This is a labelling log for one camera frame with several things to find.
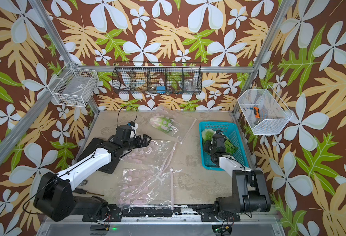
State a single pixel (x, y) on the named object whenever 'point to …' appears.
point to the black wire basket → (157, 77)
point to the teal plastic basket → (230, 129)
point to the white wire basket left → (73, 86)
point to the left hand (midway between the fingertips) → (146, 137)
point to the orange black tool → (257, 115)
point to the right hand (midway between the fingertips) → (207, 142)
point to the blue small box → (160, 89)
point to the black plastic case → (92, 146)
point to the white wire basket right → (264, 111)
